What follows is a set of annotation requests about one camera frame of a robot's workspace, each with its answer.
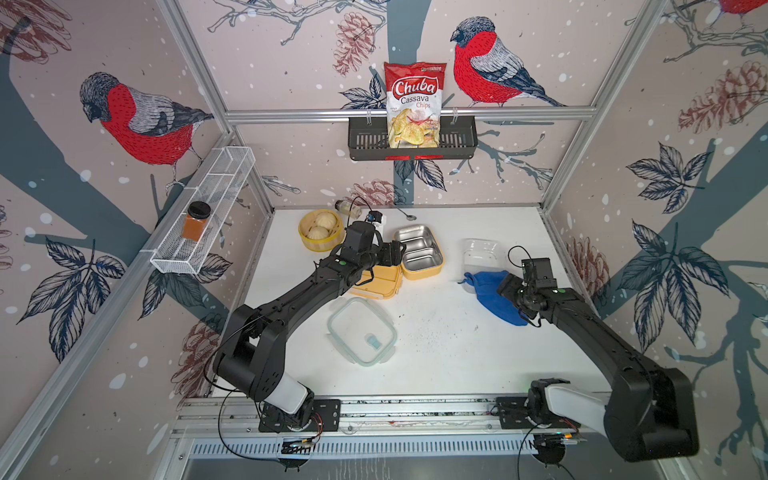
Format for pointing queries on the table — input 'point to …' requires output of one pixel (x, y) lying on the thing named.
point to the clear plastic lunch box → (481, 255)
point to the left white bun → (317, 233)
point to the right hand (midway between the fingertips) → (505, 288)
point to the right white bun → (326, 220)
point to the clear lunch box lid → (361, 331)
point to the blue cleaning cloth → (486, 284)
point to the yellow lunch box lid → (380, 282)
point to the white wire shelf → (219, 186)
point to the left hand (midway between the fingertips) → (401, 240)
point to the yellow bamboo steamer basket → (308, 220)
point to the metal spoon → (408, 217)
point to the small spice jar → (349, 208)
